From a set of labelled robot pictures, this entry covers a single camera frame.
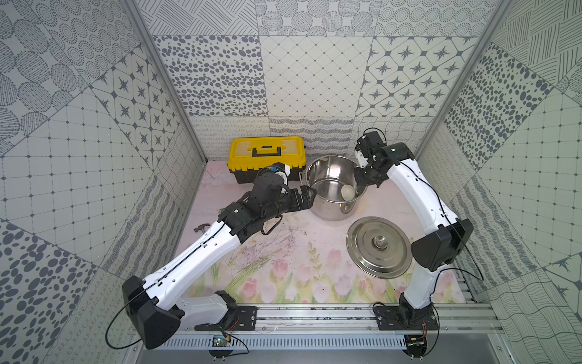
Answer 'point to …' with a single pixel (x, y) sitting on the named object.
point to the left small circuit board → (220, 340)
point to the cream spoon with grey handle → (348, 192)
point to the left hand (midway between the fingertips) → (306, 187)
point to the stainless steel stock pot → (333, 180)
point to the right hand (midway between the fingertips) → (365, 182)
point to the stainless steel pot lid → (380, 247)
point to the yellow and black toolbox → (248, 155)
